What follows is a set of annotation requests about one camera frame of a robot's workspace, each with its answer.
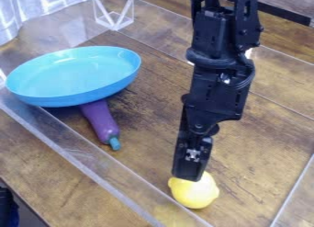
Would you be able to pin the yellow toy lemon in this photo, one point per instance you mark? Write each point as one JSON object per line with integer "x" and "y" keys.
{"x": 194, "y": 195}

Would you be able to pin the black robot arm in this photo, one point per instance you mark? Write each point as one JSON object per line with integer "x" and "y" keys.
{"x": 226, "y": 30}

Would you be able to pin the dark object at bottom left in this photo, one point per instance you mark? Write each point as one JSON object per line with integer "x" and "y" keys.
{"x": 9, "y": 218}

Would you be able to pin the purple toy eggplant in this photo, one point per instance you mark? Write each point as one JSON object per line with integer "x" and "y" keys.
{"x": 96, "y": 112}

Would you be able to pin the black bar at table edge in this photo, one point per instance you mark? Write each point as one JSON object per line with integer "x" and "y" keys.
{"x": 283, "y": 13}

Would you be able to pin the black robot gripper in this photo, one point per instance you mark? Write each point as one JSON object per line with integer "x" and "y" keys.
{"x": 215, "y": 100}

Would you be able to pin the clear acrylic stand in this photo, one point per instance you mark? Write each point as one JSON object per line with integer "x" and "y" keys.
{"x": 111, "y": 19}

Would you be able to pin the blue round plastic tray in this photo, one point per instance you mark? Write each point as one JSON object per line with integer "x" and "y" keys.
{"x": 73, "y": 76}

